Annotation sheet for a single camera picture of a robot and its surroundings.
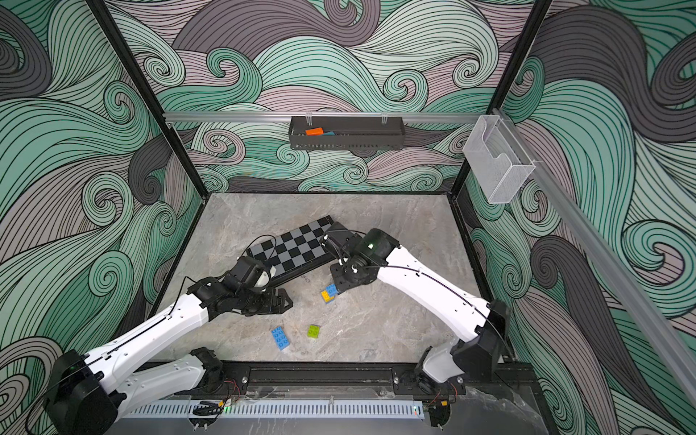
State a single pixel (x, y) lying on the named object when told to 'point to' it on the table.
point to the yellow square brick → (325, 295)
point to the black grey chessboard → (294, 253)
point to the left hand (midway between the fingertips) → (282, 303)
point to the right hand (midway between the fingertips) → (348, 279)
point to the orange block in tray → (314, 131)
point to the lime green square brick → (313, 331)
